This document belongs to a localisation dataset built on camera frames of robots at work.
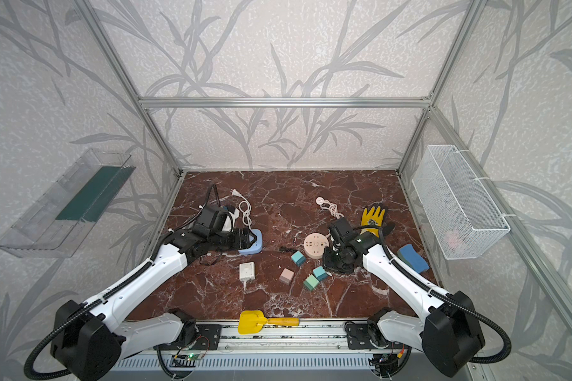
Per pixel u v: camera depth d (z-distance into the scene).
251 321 0.77
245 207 1.06
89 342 0.38
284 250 0.93
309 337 0.75
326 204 1.06
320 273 0.85
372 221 0.99
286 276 0.85
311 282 0.83
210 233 0.61
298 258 0.89
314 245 0.92
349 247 0.58
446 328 0.39
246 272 0.85
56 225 0.64
